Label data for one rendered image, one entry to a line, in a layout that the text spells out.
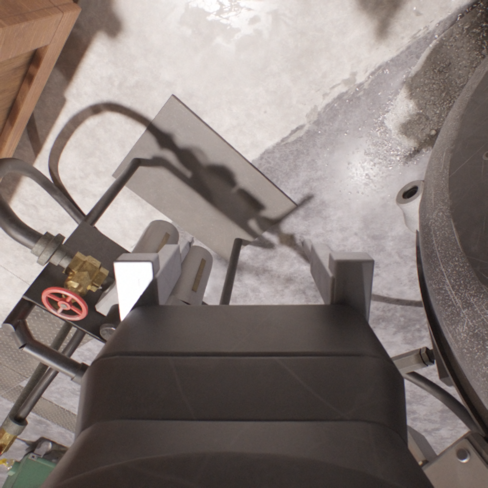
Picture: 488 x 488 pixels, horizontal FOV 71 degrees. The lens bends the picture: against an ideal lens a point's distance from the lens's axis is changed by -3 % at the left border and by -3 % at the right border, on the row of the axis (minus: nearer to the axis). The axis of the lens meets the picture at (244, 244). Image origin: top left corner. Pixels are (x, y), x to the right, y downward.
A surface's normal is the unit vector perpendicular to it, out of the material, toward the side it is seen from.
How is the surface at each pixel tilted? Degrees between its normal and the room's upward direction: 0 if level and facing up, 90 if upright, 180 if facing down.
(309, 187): 0
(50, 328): 0
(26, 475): 90
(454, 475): 90
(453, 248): 90
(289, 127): 0
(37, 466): 90
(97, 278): 60
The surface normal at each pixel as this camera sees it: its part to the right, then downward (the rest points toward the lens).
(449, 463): -0.74, -0.57
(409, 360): -0.73, -0.16
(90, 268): 0.51, -0.13
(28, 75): -0.13, 0.63
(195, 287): 0.67, -0.52
